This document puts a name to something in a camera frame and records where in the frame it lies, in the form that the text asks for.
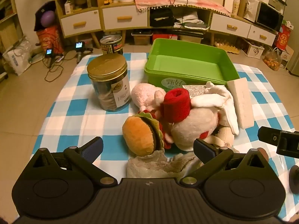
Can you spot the green plastic bin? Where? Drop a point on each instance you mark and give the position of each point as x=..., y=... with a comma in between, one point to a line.
x=186, y=63

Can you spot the white printed storage box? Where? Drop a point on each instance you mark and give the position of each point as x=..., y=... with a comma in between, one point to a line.
x=254, y=50

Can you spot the beige fluffy towel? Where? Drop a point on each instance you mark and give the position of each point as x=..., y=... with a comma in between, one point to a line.
x=151, y=165

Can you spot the black box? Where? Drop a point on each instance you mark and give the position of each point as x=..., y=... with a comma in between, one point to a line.
x=161, y=17

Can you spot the white plush toy red outfit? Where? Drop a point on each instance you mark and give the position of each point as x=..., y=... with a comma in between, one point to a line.
x=193, y=126

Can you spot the black bag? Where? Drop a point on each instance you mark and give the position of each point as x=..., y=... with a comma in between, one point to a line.
x=42, y=8

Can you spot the hamburger plush toy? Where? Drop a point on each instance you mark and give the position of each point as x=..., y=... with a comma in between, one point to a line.
x=137, y=133

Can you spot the clear storage box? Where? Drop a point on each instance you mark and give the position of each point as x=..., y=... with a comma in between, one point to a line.
x=190, y=38
x=140, y=38

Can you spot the pink table runner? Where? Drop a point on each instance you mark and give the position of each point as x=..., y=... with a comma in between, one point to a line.
x=177, y=1

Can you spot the white foam block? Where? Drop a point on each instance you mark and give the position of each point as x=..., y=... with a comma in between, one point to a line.
x=241, y=102

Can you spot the pink plush toy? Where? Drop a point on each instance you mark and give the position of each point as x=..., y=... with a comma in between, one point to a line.
x=144, y=94

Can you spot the grey refrigerator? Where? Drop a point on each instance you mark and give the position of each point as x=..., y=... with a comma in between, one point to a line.
x=293, y=35

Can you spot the red gift box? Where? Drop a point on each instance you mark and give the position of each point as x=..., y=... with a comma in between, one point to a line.
x=283, y=37

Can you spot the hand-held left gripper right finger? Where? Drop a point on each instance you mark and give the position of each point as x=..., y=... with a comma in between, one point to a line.
x=203, y=149

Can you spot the small camera with screen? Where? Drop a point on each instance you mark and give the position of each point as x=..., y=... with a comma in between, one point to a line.
x=49, y=52
x=79, y=45

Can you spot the stack of folded papers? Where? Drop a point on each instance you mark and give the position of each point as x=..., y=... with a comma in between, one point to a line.
x=190, y=19

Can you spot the yellow egg carton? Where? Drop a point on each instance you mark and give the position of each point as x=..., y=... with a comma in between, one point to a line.
x=227, y=46

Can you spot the clear jar gold lid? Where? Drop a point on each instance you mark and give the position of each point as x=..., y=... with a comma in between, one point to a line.
x=108, y=79

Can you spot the printed paper card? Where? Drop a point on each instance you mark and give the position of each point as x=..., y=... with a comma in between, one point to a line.
x=193, y=91

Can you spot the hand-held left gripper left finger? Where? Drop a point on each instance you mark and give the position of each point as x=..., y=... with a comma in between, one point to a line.
x=93, y=148

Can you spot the blue white checkered blanket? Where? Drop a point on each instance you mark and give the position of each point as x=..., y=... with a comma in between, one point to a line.
x=77, y=112

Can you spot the white plastic bag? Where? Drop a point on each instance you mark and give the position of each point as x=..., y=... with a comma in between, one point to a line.
x=16, y=58

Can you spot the red patterned bag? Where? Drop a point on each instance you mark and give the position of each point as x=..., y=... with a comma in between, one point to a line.
x=49, y=39

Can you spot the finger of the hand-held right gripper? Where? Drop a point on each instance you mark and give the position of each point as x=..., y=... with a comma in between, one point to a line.
x=268, y=135
x=294, y=179

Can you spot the bag of oranges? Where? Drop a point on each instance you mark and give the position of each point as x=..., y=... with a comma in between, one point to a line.
x=272, y=60

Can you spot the white plush rabbit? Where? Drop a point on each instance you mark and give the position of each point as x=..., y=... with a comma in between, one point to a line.
x=215, y=98

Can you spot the black microwave oven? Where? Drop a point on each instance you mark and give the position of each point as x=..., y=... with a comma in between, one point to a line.
x=268, y=16

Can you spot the metal tin can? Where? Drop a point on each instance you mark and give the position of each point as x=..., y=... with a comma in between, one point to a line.
x=112, y=45

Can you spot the purple ball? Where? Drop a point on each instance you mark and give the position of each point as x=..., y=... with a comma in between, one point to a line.
x=48, y=18

